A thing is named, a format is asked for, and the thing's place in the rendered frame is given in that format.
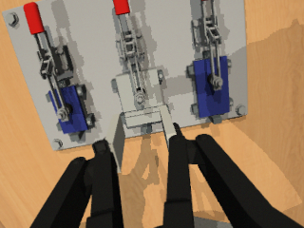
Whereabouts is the blue rectangular plate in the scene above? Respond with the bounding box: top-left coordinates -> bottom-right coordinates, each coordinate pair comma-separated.
48,83 -> 90,134

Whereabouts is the blue flat plate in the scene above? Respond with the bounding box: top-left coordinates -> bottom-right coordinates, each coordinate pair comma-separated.
192,55 -> 230,118

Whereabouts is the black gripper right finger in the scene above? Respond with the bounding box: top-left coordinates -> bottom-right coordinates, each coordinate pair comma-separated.
159,104 -> 304,228

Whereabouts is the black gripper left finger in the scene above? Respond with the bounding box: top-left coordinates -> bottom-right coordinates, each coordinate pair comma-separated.
29,114 -> 125,228

